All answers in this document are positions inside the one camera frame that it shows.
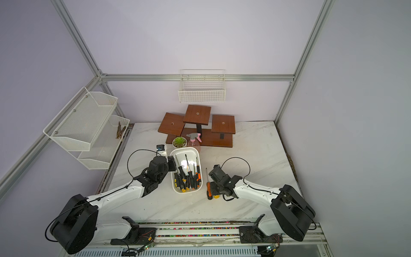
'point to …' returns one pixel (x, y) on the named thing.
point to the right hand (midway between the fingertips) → (216, 189)
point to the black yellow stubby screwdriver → (217, 196)
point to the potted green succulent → (179, 142)
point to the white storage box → (188, 158)
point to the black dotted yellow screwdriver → (190, 174)
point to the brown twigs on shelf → (120, 130)
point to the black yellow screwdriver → (180, 181)
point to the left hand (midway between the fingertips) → (172, 158)
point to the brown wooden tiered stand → (218, 133)
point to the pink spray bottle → (195, 140)
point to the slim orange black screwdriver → (198, 173)
